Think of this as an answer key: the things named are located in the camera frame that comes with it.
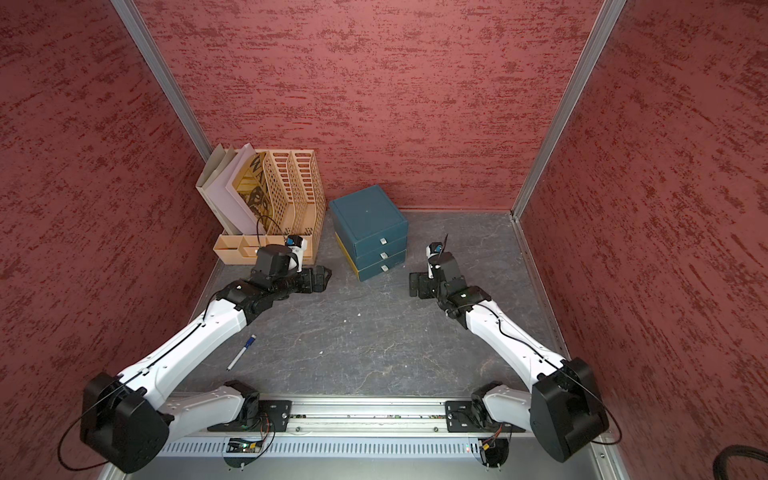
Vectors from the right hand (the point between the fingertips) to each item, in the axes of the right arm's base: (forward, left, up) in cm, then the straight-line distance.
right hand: (425, 281), depth 86 cm
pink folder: (+23, +61, +13) cm, 67 cm away
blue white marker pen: (-14, +53, -10) cm, 55 cm away
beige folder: (+37, +67, +18) cm, 78 cm away
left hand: (-1, +32, +5) cm, 32 cm away
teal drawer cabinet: (+12, +16, +10) cm, 22 cm away
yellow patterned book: (+33, +57, +9) cm, 66 cm away
